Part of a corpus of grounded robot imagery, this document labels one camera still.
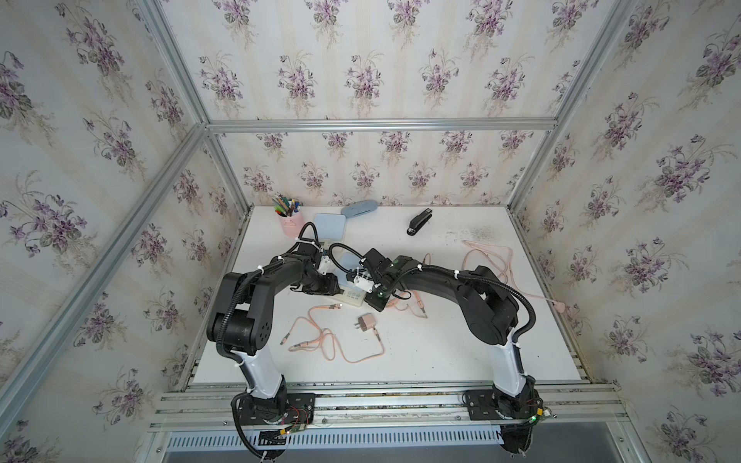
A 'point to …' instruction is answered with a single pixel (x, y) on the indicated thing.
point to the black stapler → (420, 221)
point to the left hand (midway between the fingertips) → (333, 292)
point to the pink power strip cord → (471, 247)
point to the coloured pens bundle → (284, 205)
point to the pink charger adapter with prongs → (366, 322)
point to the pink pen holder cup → (291, 225)
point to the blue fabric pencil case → (358, 208)
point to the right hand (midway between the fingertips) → (373, 299)
